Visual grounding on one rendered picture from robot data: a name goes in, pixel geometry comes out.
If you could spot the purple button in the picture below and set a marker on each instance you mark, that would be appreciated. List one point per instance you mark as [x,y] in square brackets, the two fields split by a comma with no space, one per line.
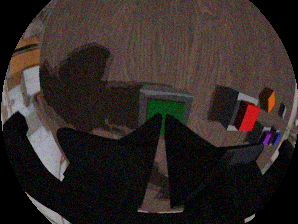
[260,133]

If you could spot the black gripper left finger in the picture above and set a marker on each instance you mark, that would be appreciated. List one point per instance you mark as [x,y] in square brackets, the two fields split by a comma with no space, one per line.
[130,158]

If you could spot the orange block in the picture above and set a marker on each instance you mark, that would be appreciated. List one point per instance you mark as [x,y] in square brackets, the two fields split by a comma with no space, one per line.
[268,100]

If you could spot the blue button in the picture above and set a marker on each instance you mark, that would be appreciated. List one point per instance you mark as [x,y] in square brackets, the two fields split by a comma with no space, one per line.
[274,130]

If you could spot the green button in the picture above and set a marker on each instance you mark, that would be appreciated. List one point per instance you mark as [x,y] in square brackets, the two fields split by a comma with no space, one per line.
[165,100]

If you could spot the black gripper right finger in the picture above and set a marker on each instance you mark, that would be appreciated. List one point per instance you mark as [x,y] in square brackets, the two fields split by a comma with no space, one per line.
[193,162]

